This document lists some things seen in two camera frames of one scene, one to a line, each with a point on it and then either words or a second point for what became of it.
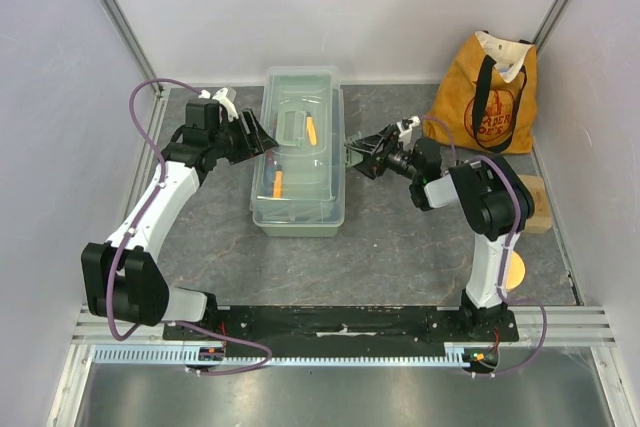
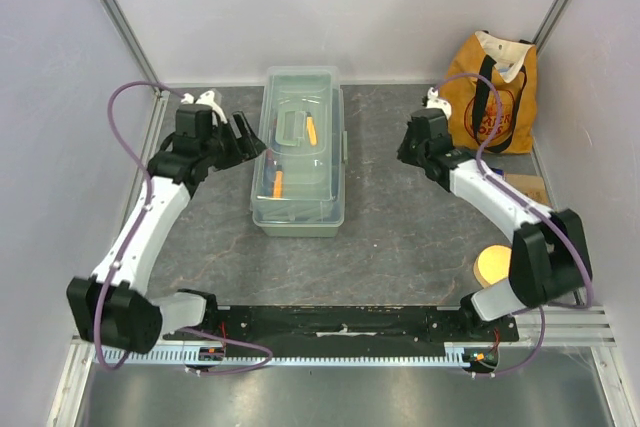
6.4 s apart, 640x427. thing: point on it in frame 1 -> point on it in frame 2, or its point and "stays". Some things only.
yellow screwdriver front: x=311 y=129 stays
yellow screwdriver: x=278 y=183 stays
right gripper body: x=380 y=153 -> x=412 y=148
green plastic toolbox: x=298 y=186 stays
